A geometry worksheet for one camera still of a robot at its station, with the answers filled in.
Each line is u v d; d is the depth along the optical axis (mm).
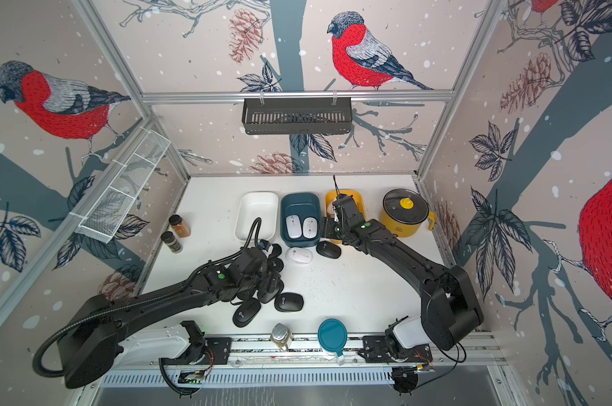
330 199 1068
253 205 1091
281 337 669
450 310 422
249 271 638
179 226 951
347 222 647
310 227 998
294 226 1005
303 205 1104
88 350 401
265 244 756
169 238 888
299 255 924
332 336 702
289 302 816
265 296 835
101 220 782
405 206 924
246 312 794
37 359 381
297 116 1059
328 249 946
